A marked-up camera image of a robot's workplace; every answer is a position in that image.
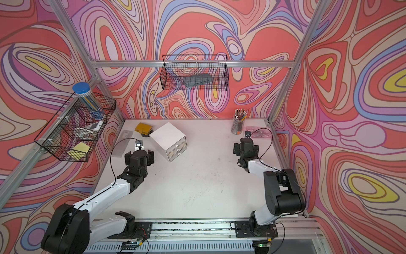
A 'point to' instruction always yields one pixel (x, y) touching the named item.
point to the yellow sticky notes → (82, 147)
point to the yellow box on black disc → (145, 129)
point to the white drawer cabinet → (171, 141)
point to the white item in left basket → (95, 126)
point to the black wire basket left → (72, 132)
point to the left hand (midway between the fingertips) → (141, 151)
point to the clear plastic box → (121, 143)
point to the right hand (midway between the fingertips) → (246, 148)
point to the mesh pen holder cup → (240, 116)
